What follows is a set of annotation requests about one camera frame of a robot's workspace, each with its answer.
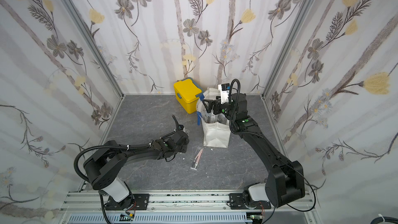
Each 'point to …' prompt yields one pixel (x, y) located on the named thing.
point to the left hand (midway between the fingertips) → (186, 142)
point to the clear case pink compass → (197, 157)
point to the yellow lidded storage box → (187, 92)
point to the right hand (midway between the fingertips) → (213, 97)
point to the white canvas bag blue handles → (216, 128)
